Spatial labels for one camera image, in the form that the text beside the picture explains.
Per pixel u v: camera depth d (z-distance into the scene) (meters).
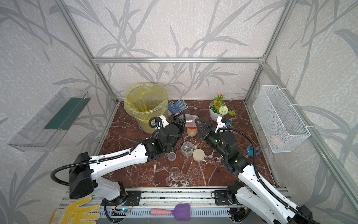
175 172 0.83
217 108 0.96
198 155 0.89
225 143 0.50
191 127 0.71
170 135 0.51
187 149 0.92
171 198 0.75
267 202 0.44
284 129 0.61
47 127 0.64
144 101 0.99
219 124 0.64
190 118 0.62
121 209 0.71
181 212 0.70
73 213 0.69
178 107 1.16
